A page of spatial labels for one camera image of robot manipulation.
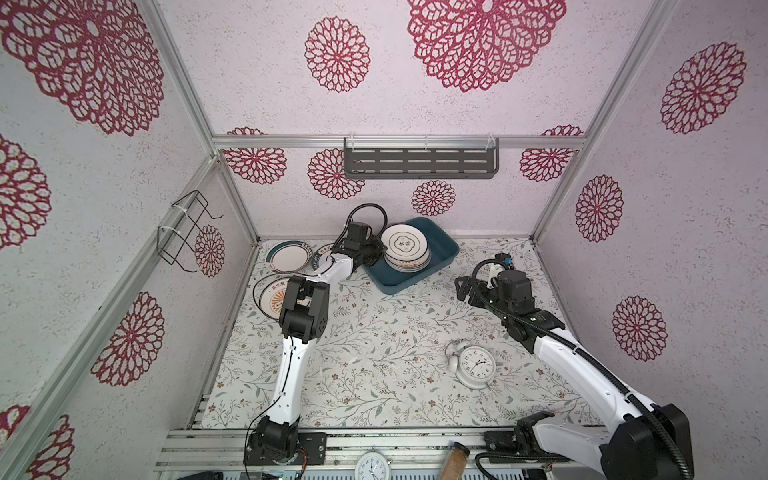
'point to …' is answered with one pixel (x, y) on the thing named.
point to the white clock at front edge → (372, 466)
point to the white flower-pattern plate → (404, 242)
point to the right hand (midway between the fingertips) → (470, 278)
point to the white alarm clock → (474, 365)
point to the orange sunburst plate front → (409, 266)
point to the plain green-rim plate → (289, 256)
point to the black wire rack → (172, 246)
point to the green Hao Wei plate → (318, 258)
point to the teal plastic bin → (444, 247)
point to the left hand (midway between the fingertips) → (387, 248)
